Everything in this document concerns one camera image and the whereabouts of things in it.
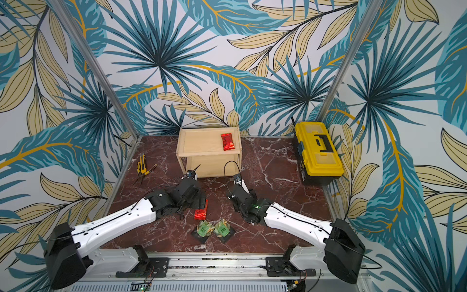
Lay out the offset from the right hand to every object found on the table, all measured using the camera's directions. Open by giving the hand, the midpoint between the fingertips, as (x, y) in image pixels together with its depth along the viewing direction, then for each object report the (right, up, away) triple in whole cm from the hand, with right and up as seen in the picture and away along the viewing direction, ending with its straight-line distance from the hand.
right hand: (241, 193), depth 82 cm
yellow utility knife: (-56, +13, +21) cm, 61 cm away
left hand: (-20, -2, -3) cm, 20 cm away
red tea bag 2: (-6, +24, +6) cm, 25 cm away
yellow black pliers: (-55, +6, +18) cm, 58 cm away
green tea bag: (-17, -16, +2) cm, 23 cm away
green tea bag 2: (-9, -16, +2) cm, 18 cm away
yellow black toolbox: (+38, +15, +6) cm, 41 cm away
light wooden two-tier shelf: (-14, +19, +4) cm, 24 cm away
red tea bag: (-19, -11, +4) cm, 22 cm away
